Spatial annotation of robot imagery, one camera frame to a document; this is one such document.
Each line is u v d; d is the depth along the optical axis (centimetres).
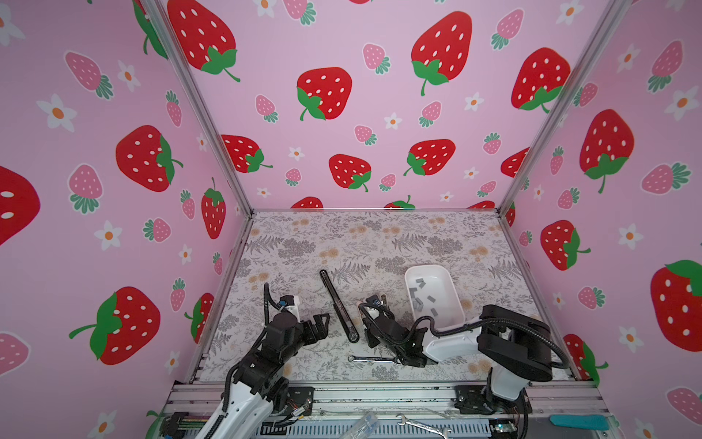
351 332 84
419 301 93
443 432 70
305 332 71
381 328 63
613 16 69
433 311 91
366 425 70
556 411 73
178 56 75
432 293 96
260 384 55
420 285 98
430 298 93
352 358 82
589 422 70
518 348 45
